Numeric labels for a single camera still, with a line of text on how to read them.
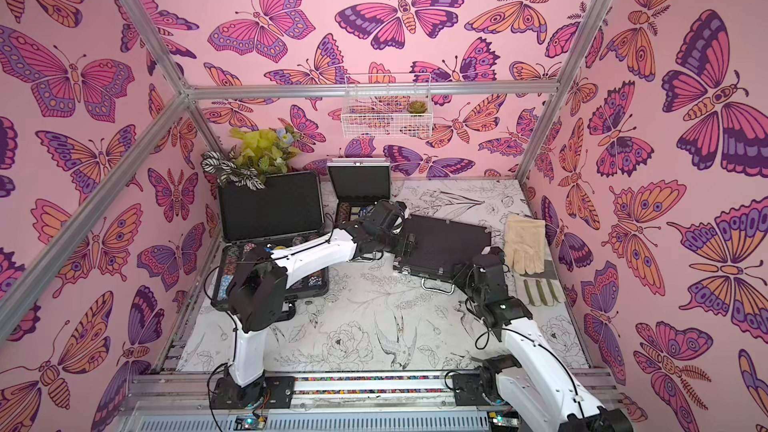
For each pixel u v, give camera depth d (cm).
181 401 74
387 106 96
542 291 90
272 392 73
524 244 100
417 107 92
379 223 71
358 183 102
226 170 92
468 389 73
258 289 50
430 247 93
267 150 98
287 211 100
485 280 61
